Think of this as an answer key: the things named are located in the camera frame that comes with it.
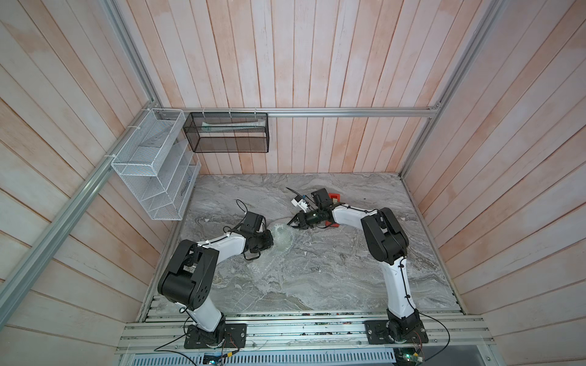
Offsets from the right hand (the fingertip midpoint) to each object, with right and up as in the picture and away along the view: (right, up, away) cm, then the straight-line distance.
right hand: (287, 226), depth 96 cm
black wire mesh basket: (-30, +43, +9) cm, 53 cm away
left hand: (-7, -8, -1) cm, 10 cm away
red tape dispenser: (+22, +12, +7) cm, 26 cm away
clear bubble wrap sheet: (-7, -9, -10) cm, 15 cm away
